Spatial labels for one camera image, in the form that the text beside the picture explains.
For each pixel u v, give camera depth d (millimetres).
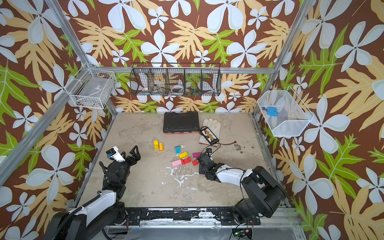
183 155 958
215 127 1108
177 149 991
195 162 932
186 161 937
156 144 1009
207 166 702
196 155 965
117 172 631
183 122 1057
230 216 739
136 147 815
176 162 930
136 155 771
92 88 863
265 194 432
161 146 996
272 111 859
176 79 977
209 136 1041
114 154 717
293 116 767
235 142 1041
